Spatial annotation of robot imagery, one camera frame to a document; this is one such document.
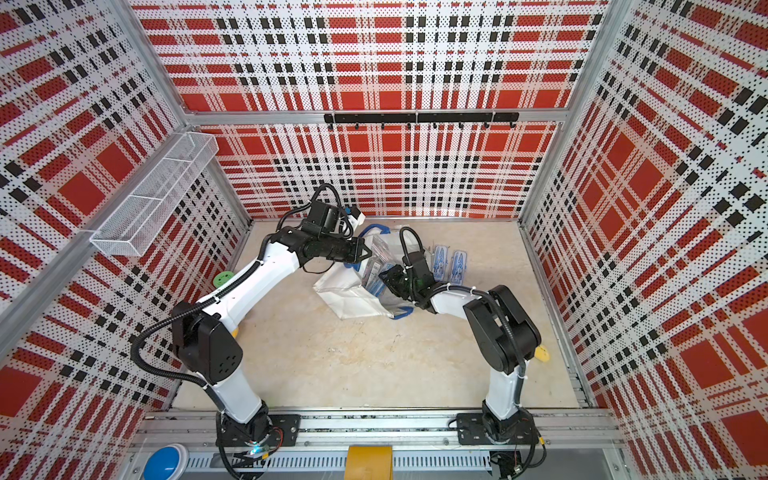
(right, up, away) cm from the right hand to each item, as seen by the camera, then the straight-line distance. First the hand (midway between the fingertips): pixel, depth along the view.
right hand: (382, 276), depth 93 cm
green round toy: (-54, -1, +6) cm, 55 cm away
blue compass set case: (+26, +2, +12) cm, 29 cm away
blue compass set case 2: (-4, -1, +1) cm, 4 cm away
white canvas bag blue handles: (-5, -2, -16) cm, 17 cm away
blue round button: (-49, -41, -24) cm, 68 cm away
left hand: (-1, +8, -11) cm, 14 cm away
